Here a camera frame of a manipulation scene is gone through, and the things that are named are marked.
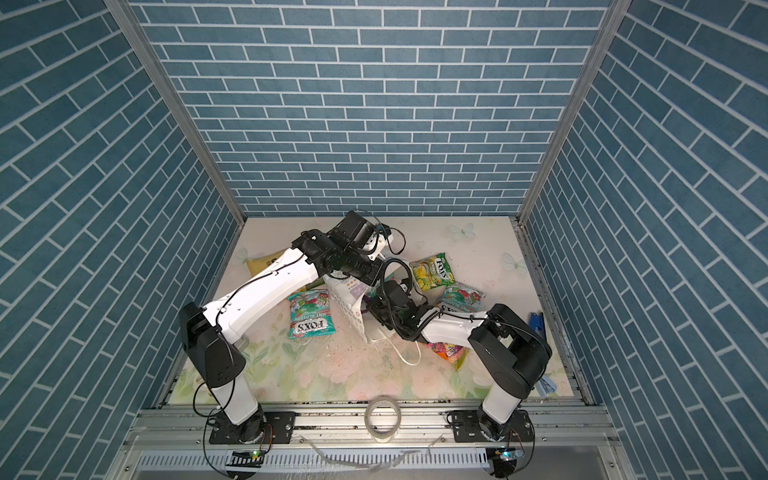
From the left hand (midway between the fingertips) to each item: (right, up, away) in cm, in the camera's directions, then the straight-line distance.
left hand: (384, 274), depth 78 cm
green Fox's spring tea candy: (+15, -2, +24) cm, 28 cm away
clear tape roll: (-2, -39, -6) cm, 39 cm away
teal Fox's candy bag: (-23, -13, +11) cm, 29 cm away
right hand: (-7, -9, +10) cm, 15 cm away
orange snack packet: (+20, -23, +6) cm, 31 cm away
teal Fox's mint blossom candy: (+24, -9, +16) cm, 30 cm away
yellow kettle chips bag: (-44, +1, +22) cm, 49 cm away
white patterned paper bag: (-9, -5, +3) cm, 11 cm away
